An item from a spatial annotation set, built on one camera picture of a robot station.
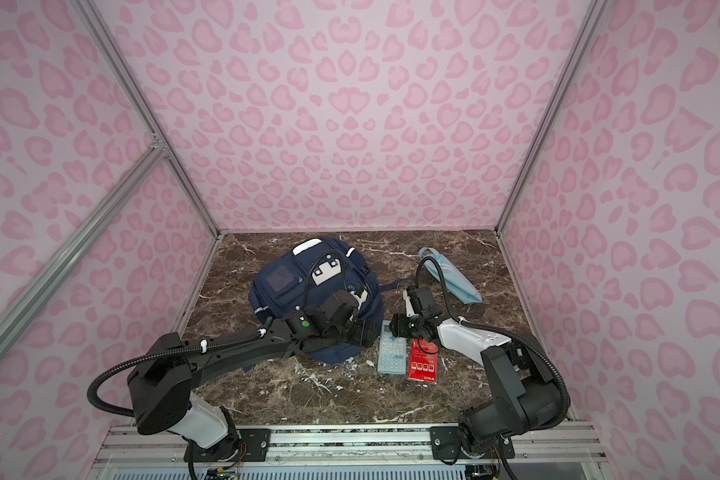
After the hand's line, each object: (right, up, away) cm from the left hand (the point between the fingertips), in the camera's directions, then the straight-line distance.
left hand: (373, 324), depth 80 cm
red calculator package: (+14, -12, +6) cm, 20 cm away
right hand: (+7, -2, +10) cm, 13 cm away
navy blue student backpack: (-22, +13, +18) cm, 31 cm away
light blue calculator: (+6, -9, +7) cm, 13 cm away
